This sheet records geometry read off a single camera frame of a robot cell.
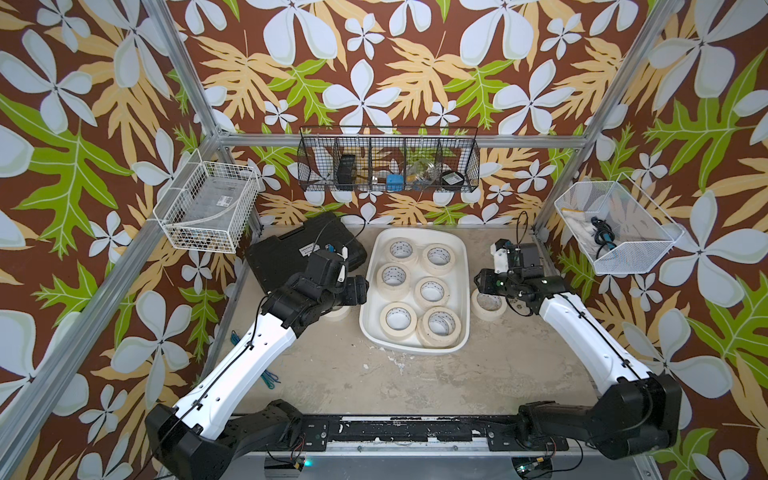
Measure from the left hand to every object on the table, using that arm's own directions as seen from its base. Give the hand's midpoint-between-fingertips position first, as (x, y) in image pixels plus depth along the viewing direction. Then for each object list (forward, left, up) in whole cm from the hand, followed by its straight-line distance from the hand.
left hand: (358, 281), depth 75 cm
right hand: (+6, -34, -7) cm, 35 cm away
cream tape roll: (+16, -10, -24) cm, 30 cm away
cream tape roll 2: (+21, -12, -17) cm, 30 cm away
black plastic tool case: (+19, +30, -15) cm, 39 cm away
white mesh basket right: (+15, -72, +4) cm, 74 cm away
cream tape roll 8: (+6, -41, -24) cm, 48 cm away
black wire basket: (+45, -8, +7) cm, 46 cm away
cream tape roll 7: (+2, +9, -22) cm, 24 cm away
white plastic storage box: (+7, -3, -23) cm, 24 cm away
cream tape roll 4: (+12, -23, -23) cm, 35 cm away
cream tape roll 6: (+1, -11, -23) cm, 26 cm away
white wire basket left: (+19, +41, +8) cm, 46 cm away
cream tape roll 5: (-1, -24, -24) cm, 34 cm away
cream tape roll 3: (+18, -25, -19) cm, 36 cm away
